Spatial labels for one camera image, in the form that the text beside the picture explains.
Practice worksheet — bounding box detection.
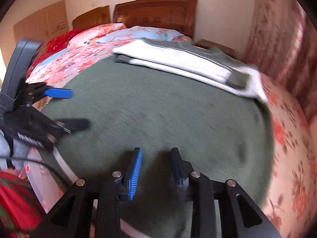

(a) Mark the green white knit sweater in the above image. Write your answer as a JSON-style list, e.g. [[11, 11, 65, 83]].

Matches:
[[43, 39, 273, 237]]

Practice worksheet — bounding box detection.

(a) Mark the red blanket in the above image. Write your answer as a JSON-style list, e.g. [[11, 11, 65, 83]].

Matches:
[[26, 30, 83, 78]]

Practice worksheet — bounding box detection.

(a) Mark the pink floral pillow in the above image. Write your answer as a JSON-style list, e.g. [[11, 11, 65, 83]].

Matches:
[[67, 23, 127, 49]]

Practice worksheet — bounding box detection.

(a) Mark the wooden louvered door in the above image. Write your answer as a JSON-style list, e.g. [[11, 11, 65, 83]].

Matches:
[[13, 0, 69, 43]]

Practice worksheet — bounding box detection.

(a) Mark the small wooden headboard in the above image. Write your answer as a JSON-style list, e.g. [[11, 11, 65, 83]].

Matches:
[[72, 5, 111, 30]]

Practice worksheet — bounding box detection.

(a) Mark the red patterned garment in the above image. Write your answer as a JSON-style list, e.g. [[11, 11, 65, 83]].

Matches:
[[1, 171, 46, 237]]

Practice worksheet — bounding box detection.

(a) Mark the light blue floral pillow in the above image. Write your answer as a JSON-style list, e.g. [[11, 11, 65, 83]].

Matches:
[[95, 26, 184, 44]]

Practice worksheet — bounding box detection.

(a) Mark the floral pink bed sheet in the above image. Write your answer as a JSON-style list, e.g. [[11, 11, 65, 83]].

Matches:
[[27, 45, 316, 237]]

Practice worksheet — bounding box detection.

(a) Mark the dark wooden nightstand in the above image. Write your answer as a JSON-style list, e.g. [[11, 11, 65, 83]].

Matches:
[[195, 39, 236, 58]]

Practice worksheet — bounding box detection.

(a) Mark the large carved wooden headboard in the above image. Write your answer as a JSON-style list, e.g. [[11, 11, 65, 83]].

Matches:
[[113, 0, 198, 39]]

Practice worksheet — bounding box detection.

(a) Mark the pink floral curtain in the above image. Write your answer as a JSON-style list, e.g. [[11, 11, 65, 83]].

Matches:
[[243, 0, 316, 123]]

